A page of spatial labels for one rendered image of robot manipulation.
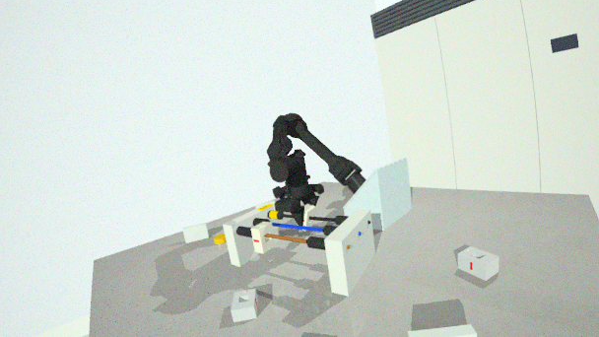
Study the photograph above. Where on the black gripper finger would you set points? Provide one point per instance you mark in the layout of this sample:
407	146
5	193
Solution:
310	201
298	215

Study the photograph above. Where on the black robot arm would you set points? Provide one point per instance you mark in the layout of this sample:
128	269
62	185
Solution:
284	166

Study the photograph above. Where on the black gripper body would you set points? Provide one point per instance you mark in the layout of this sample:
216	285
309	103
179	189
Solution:
300	189

